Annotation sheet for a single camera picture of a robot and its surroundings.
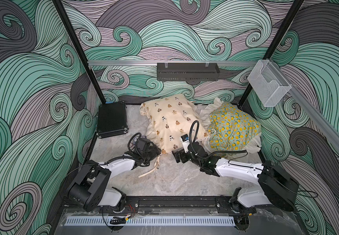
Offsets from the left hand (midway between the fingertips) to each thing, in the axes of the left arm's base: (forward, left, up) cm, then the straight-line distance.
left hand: (158, 151), depth 89 cm
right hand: (-1, -11, +5) cm, 13 cm away
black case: (+24, +35, +1) cm, 42 cm away
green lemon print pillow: (+16, -47, +2) cm, 50 cm away
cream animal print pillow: (+20, -6, +8) cm, 23 cm away
